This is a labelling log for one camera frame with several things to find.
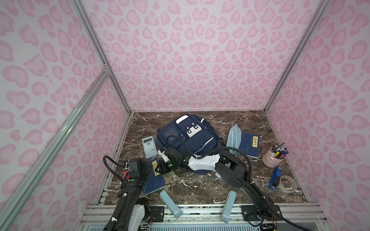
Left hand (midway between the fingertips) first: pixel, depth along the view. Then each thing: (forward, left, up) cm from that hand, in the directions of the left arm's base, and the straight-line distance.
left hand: (147, 165), depth 87 cm
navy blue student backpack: (+20, -27, +2) cm, 34 cm away
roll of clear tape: (-11, -82, -4) cm, 83 cm away
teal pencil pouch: (+17, -56, 0) cm, 58 cm away
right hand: (-2, -7, -1) cm, 7 cm away
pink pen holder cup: (+1, -74, +9) cm, 74 cm away
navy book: (-9, -4, -3) cm, 10 cm away
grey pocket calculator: (+14, +2, -2) cm, 15 cm away
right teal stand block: (-22, -45, -1) cm, 50 cm away
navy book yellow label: (+14, -66, -3) cm, 68 cm away
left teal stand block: (-25, -19, +1) cm, 31 cm away
